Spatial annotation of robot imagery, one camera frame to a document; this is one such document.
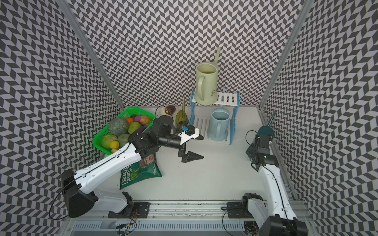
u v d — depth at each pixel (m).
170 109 1.12
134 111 1.06
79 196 0.39
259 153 0.60
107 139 0.92
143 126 1.01
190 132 0.51
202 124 1.06
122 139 0.91
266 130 0.84
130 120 1.02
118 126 0.91
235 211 0.73
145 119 0.99
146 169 0.80
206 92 0.73
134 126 0.97
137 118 1.02
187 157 0.54
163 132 0.53
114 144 0.87
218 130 0.81
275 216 0.40
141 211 0.73
